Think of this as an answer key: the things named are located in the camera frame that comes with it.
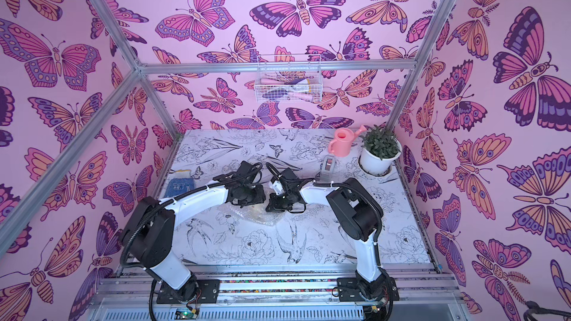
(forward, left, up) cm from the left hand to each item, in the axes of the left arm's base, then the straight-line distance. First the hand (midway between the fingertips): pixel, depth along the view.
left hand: (266, 196), depth 90 cm
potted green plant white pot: (+16, -47, +11) cm, 51 cm away
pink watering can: (+26, -34, +2) cm, 43 cm away
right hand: (-3, 0, -4) cm, 5 cm away
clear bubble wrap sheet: (-5, +4, -5) cm, 8 cm away
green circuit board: (-38, +24, -8) cm, 46 cm away
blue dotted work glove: (+8, +41, -5) cm, 42 cm away
